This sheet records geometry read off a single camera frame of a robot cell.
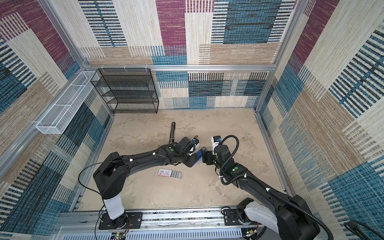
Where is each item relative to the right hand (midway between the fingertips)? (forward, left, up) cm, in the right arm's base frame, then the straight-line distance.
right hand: (208, 152), depth 84 cm
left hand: (0, +8, -4) cm, 9 cm away
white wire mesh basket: (+8, +72, +23) cm, 76 cm away
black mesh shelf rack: (+50, +55, +6) cm, 75 cm away
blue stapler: (+3, +4, -8) cm, 9 cm away
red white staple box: (-6, +25, -11) cm, 28 cm away
